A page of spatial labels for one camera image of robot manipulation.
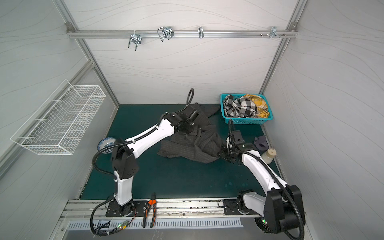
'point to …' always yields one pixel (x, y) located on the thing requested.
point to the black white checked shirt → (240, 107)
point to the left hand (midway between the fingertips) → (197, 128)
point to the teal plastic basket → (254, 120)
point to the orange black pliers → (152, 202)
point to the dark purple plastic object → (261, 143)
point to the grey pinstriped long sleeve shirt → (205, 148)
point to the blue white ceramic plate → (106, 142)
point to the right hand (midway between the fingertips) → (222, 151)
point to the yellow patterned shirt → (262, 109)
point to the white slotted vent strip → (167, 224)
